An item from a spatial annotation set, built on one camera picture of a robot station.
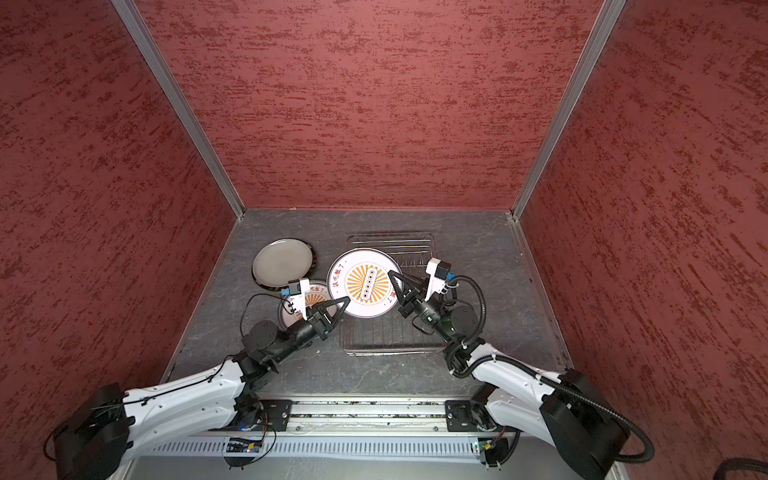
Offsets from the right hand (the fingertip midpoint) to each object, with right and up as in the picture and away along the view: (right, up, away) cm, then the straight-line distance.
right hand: (386, 277), depth 68 cm
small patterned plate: (-5, 0, 0) cm, 5 cm away
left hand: (-8, -7, +2) cm, 11 cm away
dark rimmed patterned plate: (-35, -7, +27) cm, 45 cm away
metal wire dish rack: (+1, -19, +19) cm, 27 cm away
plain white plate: (-38, +1, +35) cm, 52 cm away
